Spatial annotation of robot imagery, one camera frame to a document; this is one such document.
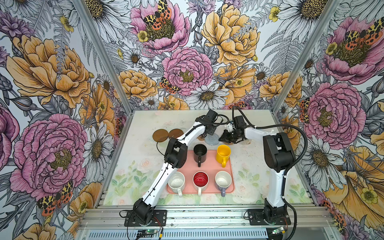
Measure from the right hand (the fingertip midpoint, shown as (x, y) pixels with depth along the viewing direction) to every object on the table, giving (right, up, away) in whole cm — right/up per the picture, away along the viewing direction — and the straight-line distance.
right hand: (220, 142), depth 99 cm
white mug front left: (-27, -21, -14) cm, 36 cm away
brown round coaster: (-41, +4, +7) cm, 41 cm away
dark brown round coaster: (-30, +6, +9) cm, 32 cm away
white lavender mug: (0, -19, -14) cm, 24 cm away
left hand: (-7, +7, +9) cm, 14 cm away
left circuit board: (-39, -39, -28) cm, 61 cm away
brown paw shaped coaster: (-12, +2, +5) cm, 14 cm away
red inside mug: (-13, -19, -14) cm, 27 cm away
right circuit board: (+23, -38, -28) cm, 53 cm away
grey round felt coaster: (-5, +1, +5) cm, 7 cm away
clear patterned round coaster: (+18, 0, +3) cm, 18 cm away
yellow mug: (+1, -7, -3) cm, 8 cm away
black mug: (-13, -6, -5) cm, 15 cm away
